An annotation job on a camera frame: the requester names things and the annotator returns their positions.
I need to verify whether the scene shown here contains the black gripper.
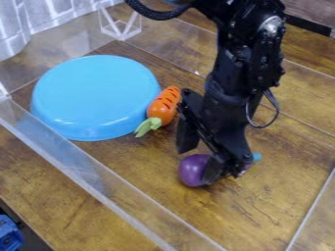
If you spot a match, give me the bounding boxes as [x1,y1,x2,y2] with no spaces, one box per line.
[177,76,254,185]

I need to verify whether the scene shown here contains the purple toy eggplant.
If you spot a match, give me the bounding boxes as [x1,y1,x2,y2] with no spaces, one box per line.
[177,151,265,188]

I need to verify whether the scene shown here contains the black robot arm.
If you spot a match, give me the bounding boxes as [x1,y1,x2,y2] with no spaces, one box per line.
[167,0,286,187]

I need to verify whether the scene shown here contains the blue round tray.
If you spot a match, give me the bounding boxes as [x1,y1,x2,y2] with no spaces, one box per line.
[31,55,162,141]

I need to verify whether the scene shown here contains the orange toy carrot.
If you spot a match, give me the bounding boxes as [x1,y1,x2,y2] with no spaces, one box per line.
[134,86,181,137]

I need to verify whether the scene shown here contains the blue object at corner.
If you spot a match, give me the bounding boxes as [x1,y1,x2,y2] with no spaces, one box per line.
[0,215,25,251]

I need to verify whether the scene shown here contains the white brick pattern curtain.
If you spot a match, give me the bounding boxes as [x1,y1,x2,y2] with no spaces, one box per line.
[0,0,123,61]

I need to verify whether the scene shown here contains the clear acrylic enclosure wall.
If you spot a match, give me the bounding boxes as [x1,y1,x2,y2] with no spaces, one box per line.
[0,0,335,251]

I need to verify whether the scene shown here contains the clear acrylic corner bracket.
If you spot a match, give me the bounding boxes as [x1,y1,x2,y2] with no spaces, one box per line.
[99,6,142,41]

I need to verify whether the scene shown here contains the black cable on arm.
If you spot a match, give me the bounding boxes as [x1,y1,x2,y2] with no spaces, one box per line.
[123,0,194,22]

